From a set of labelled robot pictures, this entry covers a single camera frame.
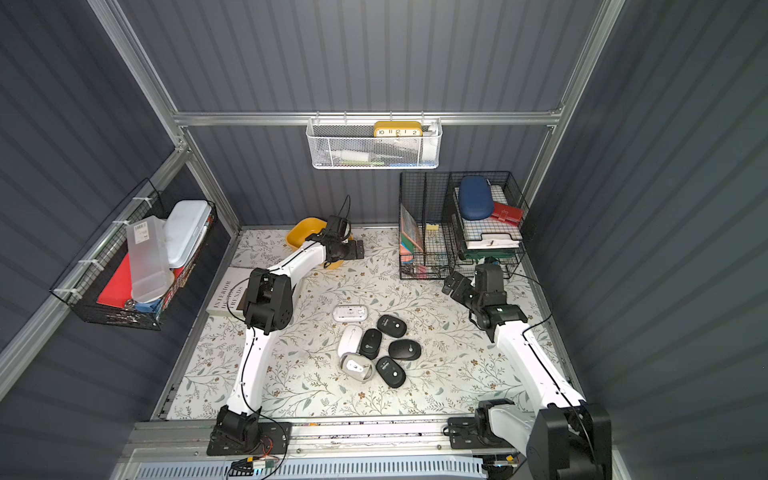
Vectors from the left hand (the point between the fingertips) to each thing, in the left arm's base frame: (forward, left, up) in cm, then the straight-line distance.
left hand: (359, 252), depth 108 cm
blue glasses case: (+7, -40, +19) cm, 45 cm away
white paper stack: (-7, -42, +16) cm, 46 cm away
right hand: (-23, -33, +12) cm, 42 cm away
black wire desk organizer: (+20, -37, -4) cm, 42 cm away
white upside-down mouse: (-24, +1, -2) cm, 24 cm away
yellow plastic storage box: (+13, +23, -1) cm, 26 cm away
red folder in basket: (-32, +52, +25) cm, 65 cm away
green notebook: (-7, -41, +6) cm, 42 cm away
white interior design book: (-19, +42, -1) cm, 46 cm away
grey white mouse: (-41, -2, -1) cm, 41 cm away
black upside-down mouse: (-29, -12, -2) cm, 31 cm away
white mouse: (-33, +1, -2) cm, 33 cm away
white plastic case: (-17, +40, +29) cm, 53 cm away
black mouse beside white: (-35, -5, -2) cm, 35 cm away
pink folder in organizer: (+1, -18, +4) cm, 19 cm away
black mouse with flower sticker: (-36, -16, -3) cm, 39 cm away
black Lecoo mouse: (-42, -11, -2) cm, 44 cm away
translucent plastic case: (-25, +46, +28) cm, 59 cm away
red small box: (-1, -49, +19) cm, 52 cm away
